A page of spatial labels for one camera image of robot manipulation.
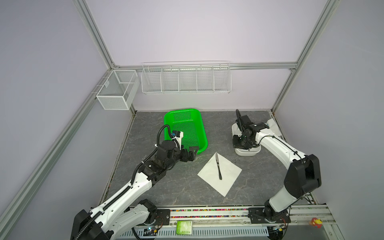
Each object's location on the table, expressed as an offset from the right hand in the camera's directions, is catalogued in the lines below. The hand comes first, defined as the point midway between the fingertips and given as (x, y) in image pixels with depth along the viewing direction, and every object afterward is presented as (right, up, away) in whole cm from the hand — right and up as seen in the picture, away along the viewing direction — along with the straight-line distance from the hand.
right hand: (237, 146), depth 87 cm
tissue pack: (+29, +11, +14) cm, 34 cm away
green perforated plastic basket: (-30, +15, +26) cm, 42 cm away
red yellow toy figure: (+32, -32, -19) cm, 49 cm away
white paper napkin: (-16, -17, +2) cm, 23 cm away
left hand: (-26, 0, -12) cm, 29 cm away
